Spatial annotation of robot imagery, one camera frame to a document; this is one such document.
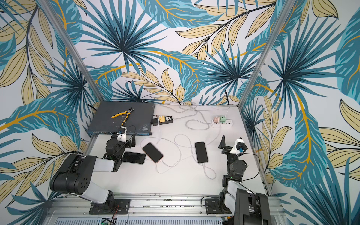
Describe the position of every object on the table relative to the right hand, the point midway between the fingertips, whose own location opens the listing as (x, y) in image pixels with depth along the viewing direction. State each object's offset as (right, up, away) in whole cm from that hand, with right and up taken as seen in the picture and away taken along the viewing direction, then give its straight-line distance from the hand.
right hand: (224, 136), depth 78 cm
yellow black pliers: (-64, +15, +28) cm, 72 cm away
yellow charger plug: (-38, +9, +25) cm, 47 cm away
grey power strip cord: (-16, +13, +35) cm, 40 cm away
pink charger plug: (+2, +9, +25) cm, 26 cm away
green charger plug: (+7, +9, +25) cm, 28 cm away
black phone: (-11, -13, +15) cm, 22 cm away
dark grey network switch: (-54, +10, +26) cm, 60 cm away
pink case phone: (-43, -12, +14) cm, 47 cm away
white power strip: (+12, +6, +28) cm, 31 cm away
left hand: (-59, 0, +13) cm, 61 cm away
